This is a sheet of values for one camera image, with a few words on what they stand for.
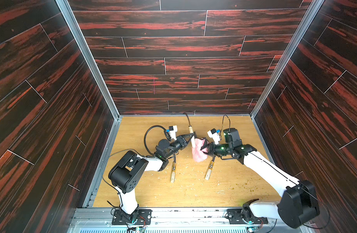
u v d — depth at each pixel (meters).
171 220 0.74
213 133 0.75
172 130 0.80
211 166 0.91
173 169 0.89
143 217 0.73
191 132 0.80
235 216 0.73
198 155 0.74
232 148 0.63
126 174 0.49
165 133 0.76
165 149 0.68
